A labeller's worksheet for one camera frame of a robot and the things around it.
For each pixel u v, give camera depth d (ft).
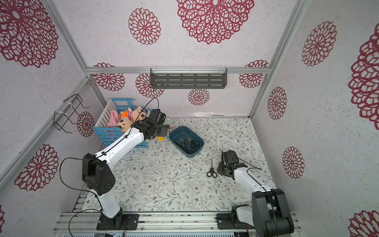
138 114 3.48
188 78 3.11
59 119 2.38
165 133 2.61
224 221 2.41
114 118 3.31
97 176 1.53
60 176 1.55
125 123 3.11
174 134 3.44
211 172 2.95
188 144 3.43
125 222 2.39
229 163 2.28
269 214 1.35
